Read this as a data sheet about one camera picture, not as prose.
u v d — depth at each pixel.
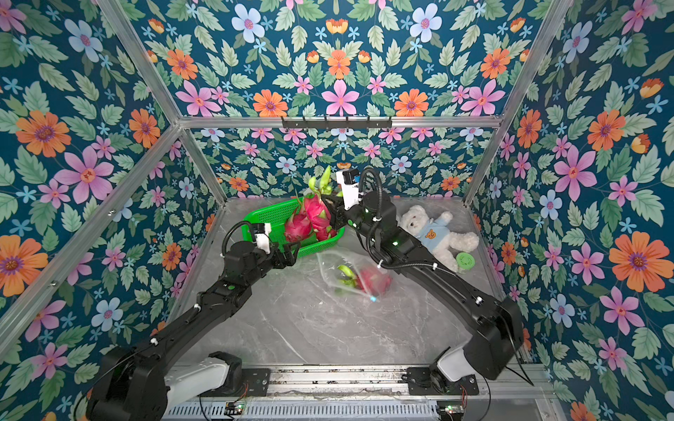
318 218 0.69
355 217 0.59
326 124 0.92
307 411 0.77
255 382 0.73
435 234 0.98
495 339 0.40
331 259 0.78
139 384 0.40
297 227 0.99
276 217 1.08
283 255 0.73
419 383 0.72
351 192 0.58
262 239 0.73
